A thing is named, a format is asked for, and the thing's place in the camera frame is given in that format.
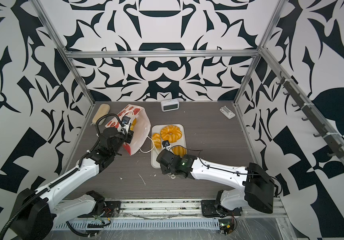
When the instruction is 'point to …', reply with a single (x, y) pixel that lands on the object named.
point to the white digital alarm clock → (170, 105)
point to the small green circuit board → (226, 226)
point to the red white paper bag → (139, 124)
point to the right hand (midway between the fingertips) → (164, 162)
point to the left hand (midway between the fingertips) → (128, 121)
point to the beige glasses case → (102, 111)
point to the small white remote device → (227, 112)
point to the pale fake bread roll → (157, 140)
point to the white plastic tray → (155, 152)
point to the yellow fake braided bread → (171, 133)
